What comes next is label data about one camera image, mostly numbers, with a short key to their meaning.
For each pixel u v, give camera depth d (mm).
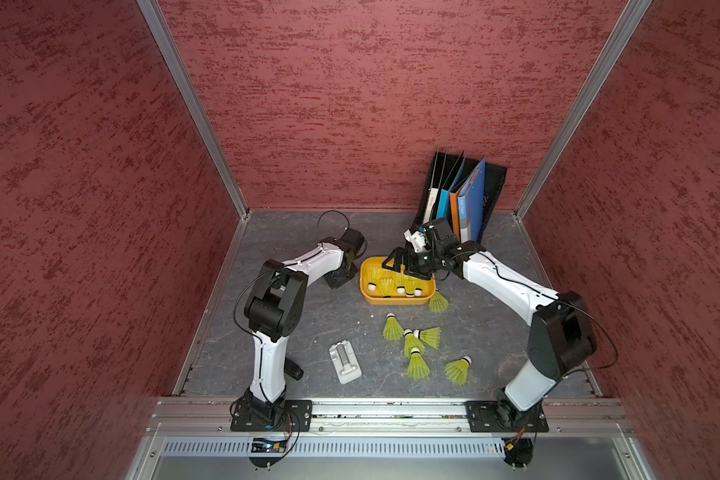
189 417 758
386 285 945
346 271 846
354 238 812
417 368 814
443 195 866
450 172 902
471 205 880
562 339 458
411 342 830
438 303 947
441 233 683
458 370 799
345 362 812
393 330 894
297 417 738
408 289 945
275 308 529
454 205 875
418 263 754
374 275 974
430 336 839
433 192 866
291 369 804
